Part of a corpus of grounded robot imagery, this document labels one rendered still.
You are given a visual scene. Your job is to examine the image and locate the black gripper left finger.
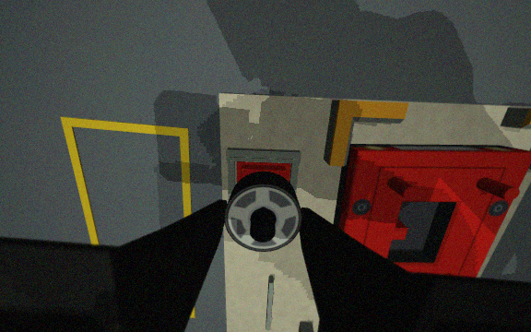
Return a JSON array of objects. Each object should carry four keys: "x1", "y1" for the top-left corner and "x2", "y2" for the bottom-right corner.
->
[{"x1": 0, "y1": 199, "x2": 227, "y2": 332}]

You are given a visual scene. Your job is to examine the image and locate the yellow rectangular outline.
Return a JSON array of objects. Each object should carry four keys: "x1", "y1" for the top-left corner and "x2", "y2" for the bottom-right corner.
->
[{"x1": 61, "y1": 117, "x2": 192, "y2": 244}]

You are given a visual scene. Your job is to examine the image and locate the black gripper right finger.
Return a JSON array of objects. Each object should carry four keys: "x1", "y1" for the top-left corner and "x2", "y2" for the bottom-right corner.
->
[{"x1": 300, "y1": 207, "x2": 531, "y2": 332}]

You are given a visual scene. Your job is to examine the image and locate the black wheel with grey rim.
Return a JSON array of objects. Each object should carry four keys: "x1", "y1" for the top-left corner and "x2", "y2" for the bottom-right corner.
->
[{"x1": 224, "y1": 172, "x2": 302, "y2": 252}]

